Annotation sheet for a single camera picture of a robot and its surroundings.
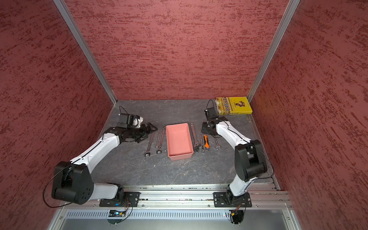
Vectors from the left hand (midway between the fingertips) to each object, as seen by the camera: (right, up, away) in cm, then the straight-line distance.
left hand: (152, 134), depth 84 cm
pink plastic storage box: (+16, -7, +12) cm, 21 cm away
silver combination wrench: (+3, -12, +7) cm, 14 cm away
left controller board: (-16, -39, -13) cm, 43 cm away
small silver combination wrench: (0, -6, +13) cm, 14 cm away
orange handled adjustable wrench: (+34, -7, +11) cm, 37 cm away
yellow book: (+58, +20, +29) cm, 68 cm away
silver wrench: (+42, -9, +11) cm, 44 cm away
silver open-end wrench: (+27, -8, +10) cm, 30 cm away
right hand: (+34, +1, +7) cm, 35 cm away
